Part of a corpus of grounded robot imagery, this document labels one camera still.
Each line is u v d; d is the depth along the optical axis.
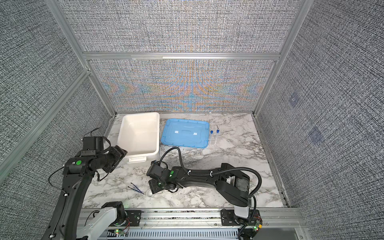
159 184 0.67
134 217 0.73
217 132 0.90
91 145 0.54
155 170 0.61
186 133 1.07
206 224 0.73
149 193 0.80
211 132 0.89
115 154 0.65
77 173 0.46
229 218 0.73
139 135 0.95
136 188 0.83
